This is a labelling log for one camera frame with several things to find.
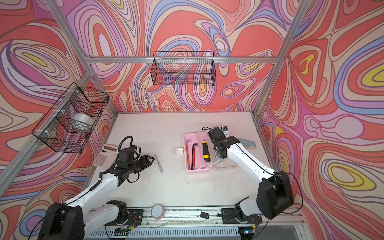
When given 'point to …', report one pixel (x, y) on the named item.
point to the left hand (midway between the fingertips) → (153, 159)
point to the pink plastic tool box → (199, 152)
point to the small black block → (204, 215)
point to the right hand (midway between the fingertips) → (230, 150)
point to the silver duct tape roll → (83, 118)
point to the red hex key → (194, 147)
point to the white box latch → (179, 151)
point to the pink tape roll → (158, 212)
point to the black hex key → (192, 155)
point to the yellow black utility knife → (205, 151)
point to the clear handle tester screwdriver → (159, 166)
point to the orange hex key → (187, 150)
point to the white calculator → (106, 157)
